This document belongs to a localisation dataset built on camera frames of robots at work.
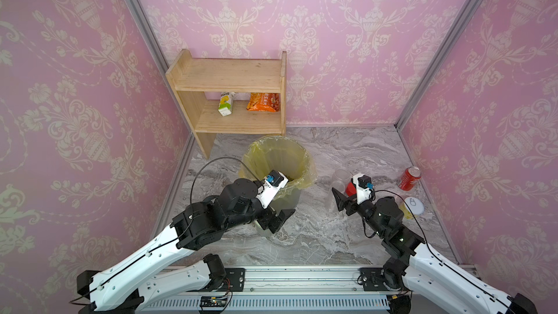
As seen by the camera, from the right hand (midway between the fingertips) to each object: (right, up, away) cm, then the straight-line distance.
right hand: (344, 184), depth 77 cm
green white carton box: (-47, +31, +18) cm, 59 cm away
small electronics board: (-46, -38, -4) cm, 60 cm away
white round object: (+31, -10, +9) cm, 33 cm away
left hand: (-21, -3, -14) cm, 26 cm away
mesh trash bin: (-20, -7, +4) cm, 21 cm away
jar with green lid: (-28, -7, -22) cm, 36 cm away
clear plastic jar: (+1, 0, +10) cm, 10 cm away
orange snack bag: (-30, +33, +19) cm, 49 cm away
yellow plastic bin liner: (-22, +10, +10) cm, 27 cm away
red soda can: (+31, +1, +12) cm, 33 cm away
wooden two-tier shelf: (-51, +37, +23) cm, 67 cm away
